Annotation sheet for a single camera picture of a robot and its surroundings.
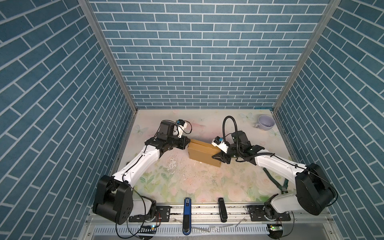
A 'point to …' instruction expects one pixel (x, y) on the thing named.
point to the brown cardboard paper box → (203, 152)
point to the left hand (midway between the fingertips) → (190, 140)
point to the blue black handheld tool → (187, 226)
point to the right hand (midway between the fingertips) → (213, 151)
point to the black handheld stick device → (222, 209)
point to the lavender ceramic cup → (265, 122)
